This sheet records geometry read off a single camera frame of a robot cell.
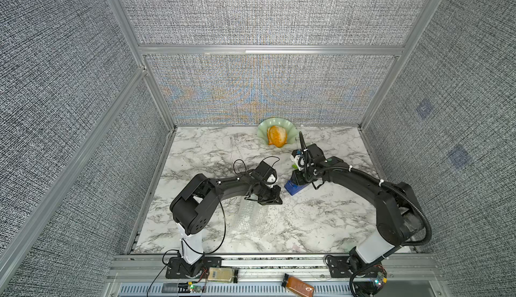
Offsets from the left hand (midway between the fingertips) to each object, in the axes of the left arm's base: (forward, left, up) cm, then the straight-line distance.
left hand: (286, 202), depth 86 cm
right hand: (+11, -4, +5) cm, 13 cm away
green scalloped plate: (+43, -8, 0) cm, 44 cm away
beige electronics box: (-25, +26, +1) cm, 36 cm away
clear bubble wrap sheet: (-6, +14, -1) cm, 15 cm away
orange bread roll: (+34, +1, +5) cm, 34 cm away
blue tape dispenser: (+6, -3, +2) cm, 7 cm away
